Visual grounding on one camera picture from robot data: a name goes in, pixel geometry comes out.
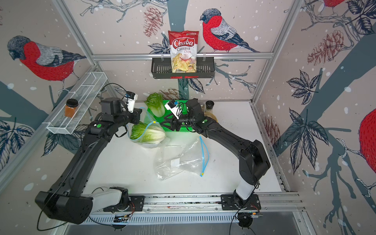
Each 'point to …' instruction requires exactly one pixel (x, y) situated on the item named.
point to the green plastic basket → (156, 121)
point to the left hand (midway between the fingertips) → (142, 106)
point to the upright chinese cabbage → (155, 101)
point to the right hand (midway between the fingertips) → (163, 120)
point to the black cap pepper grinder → (209, 105)
